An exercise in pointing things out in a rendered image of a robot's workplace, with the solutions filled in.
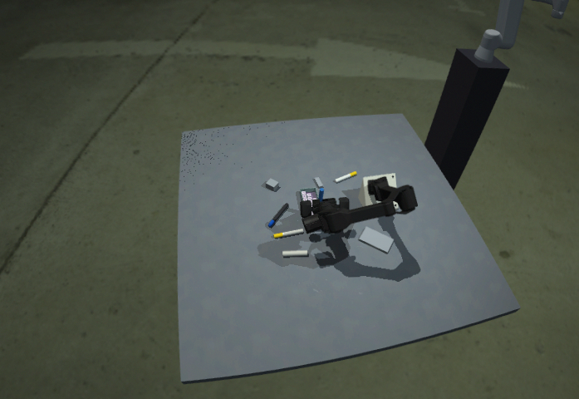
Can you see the keyboard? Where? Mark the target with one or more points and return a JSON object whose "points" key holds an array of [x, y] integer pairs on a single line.
{"points": [[308, 194]]}

